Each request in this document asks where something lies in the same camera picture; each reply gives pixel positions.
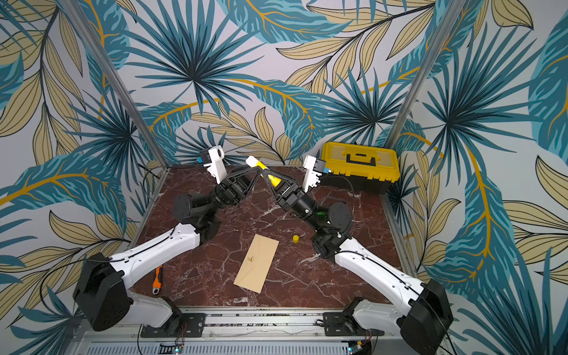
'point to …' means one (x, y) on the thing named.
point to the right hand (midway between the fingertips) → (263, 175)
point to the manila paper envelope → (254, 268)
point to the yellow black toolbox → (360, 167)
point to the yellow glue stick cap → (295, 239)
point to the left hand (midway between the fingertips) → (263, 173)
